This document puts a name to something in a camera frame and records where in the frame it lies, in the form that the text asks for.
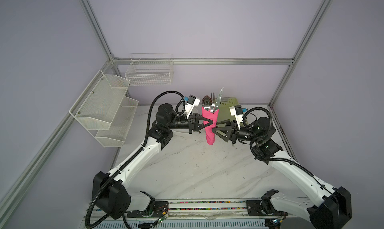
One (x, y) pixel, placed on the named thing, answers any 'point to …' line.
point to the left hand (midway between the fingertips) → (211, 122)
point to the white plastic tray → (182, 132)
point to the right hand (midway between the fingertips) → (212, 130)
